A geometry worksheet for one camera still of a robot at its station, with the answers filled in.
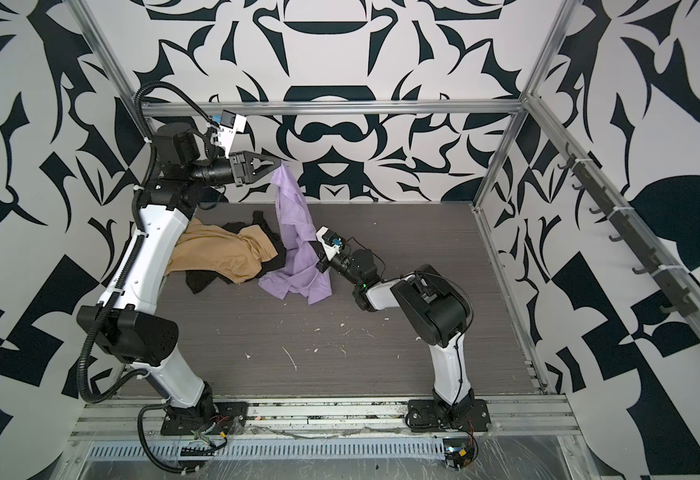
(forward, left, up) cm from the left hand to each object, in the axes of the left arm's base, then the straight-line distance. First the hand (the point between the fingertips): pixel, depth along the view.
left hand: (281, 156), depth 64 cm
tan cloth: (+4, +22, -41) cm, 47 cm away
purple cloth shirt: (-6, +1, -40) cm, 40 cm away
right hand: (-1, -3, -25) cm, 26 cm away
